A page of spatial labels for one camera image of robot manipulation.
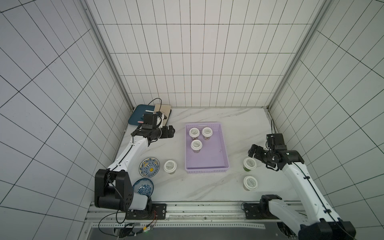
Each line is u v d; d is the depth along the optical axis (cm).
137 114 121
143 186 79
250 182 76
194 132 97
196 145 90
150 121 66
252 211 73
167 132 76
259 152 70
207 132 95
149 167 87
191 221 71
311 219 40
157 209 73
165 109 117
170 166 82
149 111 116
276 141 60
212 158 92
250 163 83
